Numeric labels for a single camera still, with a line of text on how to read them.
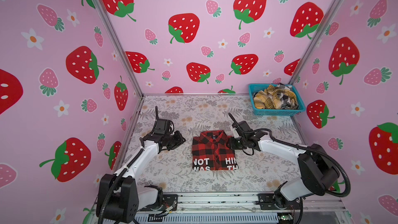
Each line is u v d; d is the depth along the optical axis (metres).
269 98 1.06
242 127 0.71
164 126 0.68
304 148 0.48
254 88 1.15
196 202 0.76
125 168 0.44
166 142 0.71
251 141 0.66
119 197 0.40
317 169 0.44
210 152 0.87
